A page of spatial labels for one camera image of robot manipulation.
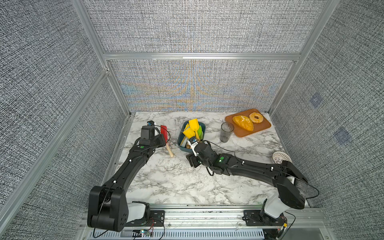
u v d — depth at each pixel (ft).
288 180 1.40
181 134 3.36
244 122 3.56
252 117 3.73
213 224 2.40
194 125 3.49
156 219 2.41
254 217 2.40
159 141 2.49
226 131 3.03
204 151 1.99
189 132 3.39
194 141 2.32
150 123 2.48
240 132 3.55
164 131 2.90
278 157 3.04
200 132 3.46
